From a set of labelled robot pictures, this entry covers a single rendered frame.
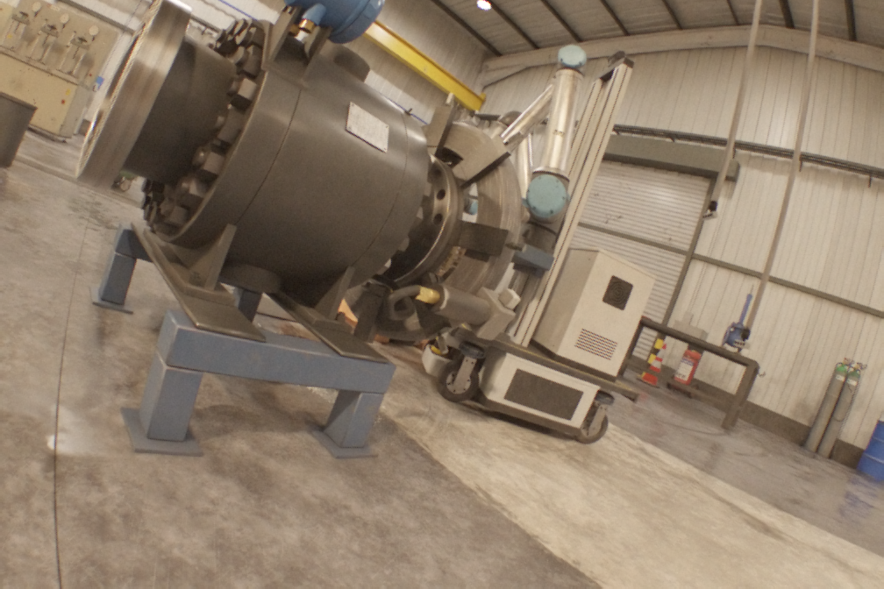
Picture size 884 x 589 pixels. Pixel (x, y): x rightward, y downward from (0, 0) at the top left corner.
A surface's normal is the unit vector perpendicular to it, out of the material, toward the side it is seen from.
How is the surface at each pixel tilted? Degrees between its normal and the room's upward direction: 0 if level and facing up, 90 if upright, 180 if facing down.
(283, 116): 78
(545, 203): 95
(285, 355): 90
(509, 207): 72
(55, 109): 90
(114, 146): 121
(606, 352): 90
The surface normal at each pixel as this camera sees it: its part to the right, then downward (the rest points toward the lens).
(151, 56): 0.77, 0.03
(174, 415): 0.69, 0.29
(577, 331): 0.15, 0.05
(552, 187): -0.25, -0.03
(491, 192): -0.61, -0.26
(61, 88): 0.49, 0.20
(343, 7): 0.36, 0.75
